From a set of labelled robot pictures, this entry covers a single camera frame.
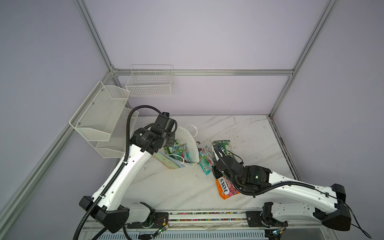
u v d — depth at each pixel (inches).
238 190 19.5
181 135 30.8
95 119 67.3
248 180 18.8
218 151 22.2
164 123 19.5
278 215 23.6
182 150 32.1
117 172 15.6
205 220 29.4
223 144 39.6
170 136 25.7
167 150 35.1
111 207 14.6
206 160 29.5
